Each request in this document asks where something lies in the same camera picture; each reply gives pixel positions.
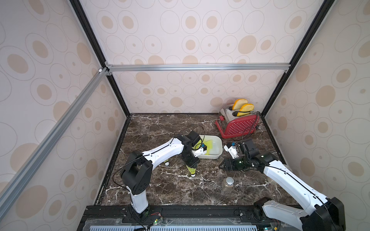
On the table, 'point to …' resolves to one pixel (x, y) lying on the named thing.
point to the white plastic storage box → (217, 147)
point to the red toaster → (231, 125)
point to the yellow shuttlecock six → (192, 171)
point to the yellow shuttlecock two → (209, 145)
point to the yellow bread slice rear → (239, 103)
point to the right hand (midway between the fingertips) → (221, 168)
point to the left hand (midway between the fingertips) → (198, 166)
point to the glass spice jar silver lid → (228, 184)
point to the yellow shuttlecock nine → (166, 163)
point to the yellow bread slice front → (247, 107)
